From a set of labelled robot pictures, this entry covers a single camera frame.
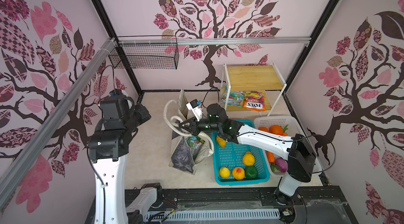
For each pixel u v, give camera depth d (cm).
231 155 88
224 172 77
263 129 92
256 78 81
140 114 53
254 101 90
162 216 72
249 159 81
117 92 50
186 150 70
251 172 77
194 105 63
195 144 78
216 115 56
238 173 77
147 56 122
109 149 36
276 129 91
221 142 87
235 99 91
